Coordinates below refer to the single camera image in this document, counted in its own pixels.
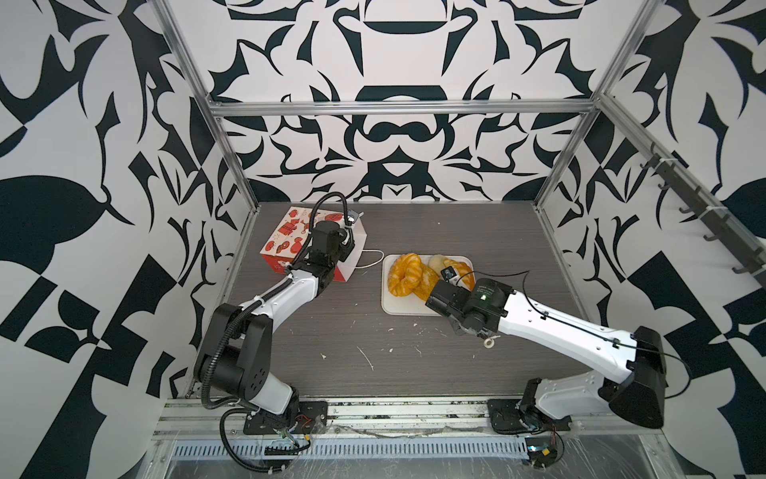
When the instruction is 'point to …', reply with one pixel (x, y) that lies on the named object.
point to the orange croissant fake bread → (464, 273)
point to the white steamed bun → (436, 262)
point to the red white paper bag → (286, 233)
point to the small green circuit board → (542, 451)
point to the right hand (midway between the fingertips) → (466, 313)
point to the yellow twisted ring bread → (405, 274)
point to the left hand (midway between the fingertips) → (337, 222)
